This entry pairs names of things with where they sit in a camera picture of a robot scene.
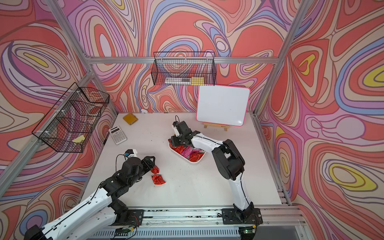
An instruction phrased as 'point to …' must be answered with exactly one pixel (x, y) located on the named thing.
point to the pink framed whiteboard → (223, 105)
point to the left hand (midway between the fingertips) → (154, 160)
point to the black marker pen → (106, 138)
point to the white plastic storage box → (191, 161)
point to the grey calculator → (117, 135)
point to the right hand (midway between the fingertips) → (174, 143)
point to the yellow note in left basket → (79, 139)
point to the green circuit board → (122, 230)
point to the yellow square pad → (130, 119)
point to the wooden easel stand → (225, 126)
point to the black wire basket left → (68, 127)
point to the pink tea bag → (188, 150)
